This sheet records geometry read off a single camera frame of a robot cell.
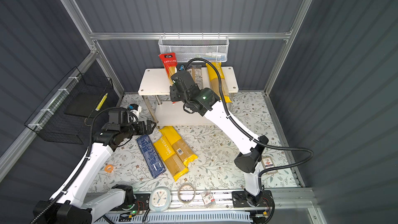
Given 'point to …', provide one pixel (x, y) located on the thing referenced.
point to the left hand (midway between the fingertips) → (147, 124)
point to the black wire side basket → (72, 106)
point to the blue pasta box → (151, 156)
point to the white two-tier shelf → (155, 87)
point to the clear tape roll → (179, 198)
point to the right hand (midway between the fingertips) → (175, 88)
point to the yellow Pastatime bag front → (173, 162)
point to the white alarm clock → (159, 199)
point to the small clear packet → (208, 198)
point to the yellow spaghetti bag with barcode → (179, 145)
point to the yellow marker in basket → (101, 102)
